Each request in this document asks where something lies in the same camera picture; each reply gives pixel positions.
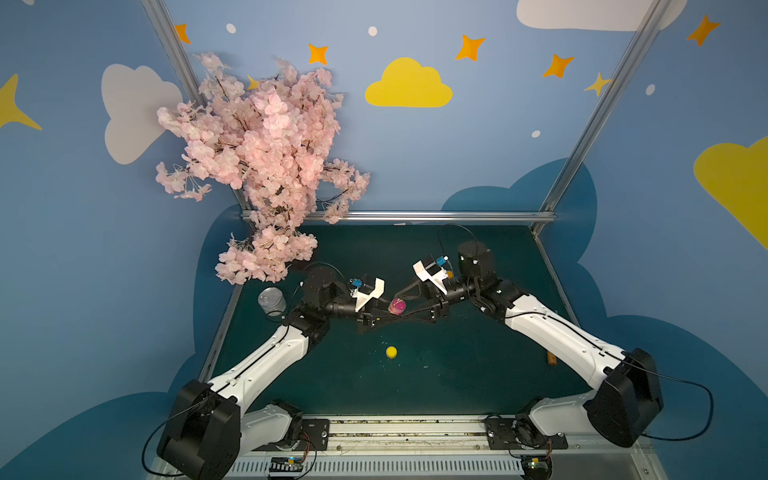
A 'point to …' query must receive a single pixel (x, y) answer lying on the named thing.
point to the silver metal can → (272, 301)
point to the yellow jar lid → (391, 352)
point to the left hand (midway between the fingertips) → (403, 306)
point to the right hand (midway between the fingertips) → (405, 302)
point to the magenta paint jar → (397, 306)
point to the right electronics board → (536, 467)
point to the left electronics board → (285, 464)
